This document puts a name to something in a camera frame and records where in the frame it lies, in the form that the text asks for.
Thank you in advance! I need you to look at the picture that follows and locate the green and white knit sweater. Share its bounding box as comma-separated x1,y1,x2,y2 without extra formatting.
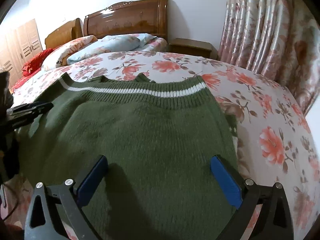
18,74,236,239

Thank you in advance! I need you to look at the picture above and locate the red blanket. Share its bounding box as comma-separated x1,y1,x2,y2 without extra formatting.
10,48,55,94

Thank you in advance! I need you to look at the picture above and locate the light wooden wardrobe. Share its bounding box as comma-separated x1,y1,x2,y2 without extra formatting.
1,19,43,88

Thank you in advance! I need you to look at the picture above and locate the floral pink bed quilt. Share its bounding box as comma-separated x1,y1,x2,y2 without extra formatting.
13,51,319,239

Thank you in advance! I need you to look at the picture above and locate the pink floral pillow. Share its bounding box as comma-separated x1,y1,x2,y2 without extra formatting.
41,35,98,71

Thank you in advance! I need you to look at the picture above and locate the small wooden headboard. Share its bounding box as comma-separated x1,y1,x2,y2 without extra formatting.
44,18,83,49

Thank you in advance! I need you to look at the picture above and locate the light blue floral pillow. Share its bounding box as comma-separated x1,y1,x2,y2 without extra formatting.
67,33,156,64

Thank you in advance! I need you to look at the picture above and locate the large wooden headboard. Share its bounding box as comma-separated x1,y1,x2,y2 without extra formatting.
83,0,168,40

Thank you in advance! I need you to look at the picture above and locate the dark wooden nightstand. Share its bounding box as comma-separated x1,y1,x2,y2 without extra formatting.
168,38,219,60

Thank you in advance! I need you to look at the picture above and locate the floral pink curtain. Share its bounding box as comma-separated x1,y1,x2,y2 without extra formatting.
218,0,319,114

